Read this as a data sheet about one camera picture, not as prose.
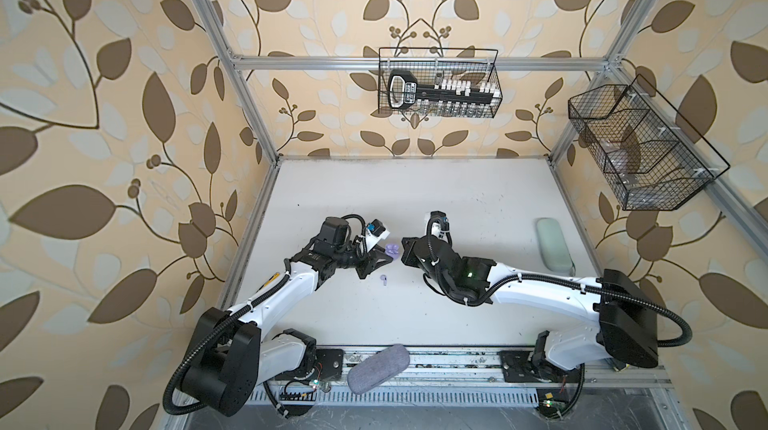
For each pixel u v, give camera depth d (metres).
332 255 0.67
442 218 0.70
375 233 0.71
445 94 0.83
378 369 0.71
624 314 0.42
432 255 0.55
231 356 0.42
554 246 0.94
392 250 0.81
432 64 0.90
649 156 0.74
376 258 0.74
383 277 0.89
